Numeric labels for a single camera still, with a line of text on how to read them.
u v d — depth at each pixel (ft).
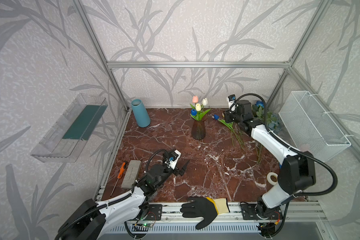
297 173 1.46
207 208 2.43
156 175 1.95
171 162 2.18
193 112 2.58
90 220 1.36
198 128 3.12
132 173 2.77
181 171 2.37
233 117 2.46
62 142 2.10
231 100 2.48
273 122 3.25
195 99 2.79
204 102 2.80
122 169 2.84
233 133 3.45
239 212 2.47
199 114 2.71
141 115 3.34
